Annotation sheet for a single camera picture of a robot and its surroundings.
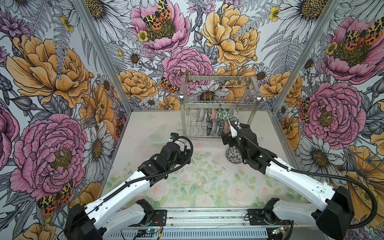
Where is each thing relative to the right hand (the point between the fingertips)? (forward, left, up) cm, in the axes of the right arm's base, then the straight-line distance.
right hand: (232, 131), depth 78 cm
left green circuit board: (-38, +41, -24) cm, 61 cm away
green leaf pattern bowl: (+25, 0, -14) cm, 29 cm away
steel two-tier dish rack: (+45, +9, -18) cm, 50 cm away
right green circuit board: (-40, -18, -26) cm, 51 cm away
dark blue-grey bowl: (+26, +14, -14) cm, 33 cm away
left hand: (-8, +26, -8) cm, 29 cm away
